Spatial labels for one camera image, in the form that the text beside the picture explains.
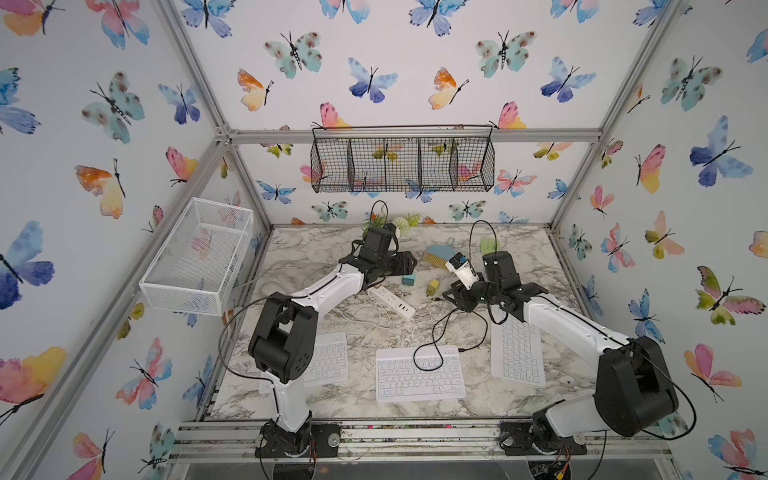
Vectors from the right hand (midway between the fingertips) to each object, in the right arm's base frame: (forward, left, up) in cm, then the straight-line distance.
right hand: (453, 286), depth 86 cm
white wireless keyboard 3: (-13, -20, -15) cm, 28 cm away
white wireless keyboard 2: (-22, +14, -14) cm, 30 cm away
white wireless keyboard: (-19, +34, -14) cm, 42 cm away
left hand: (+9, +12, +1) cm, 14 cm away
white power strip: (+1, +17, -12) cm, 21 cm away
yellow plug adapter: (+7, +5, -11) cm, 14 cm away
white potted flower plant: (+22, +15, +1) cm, 27 cm away
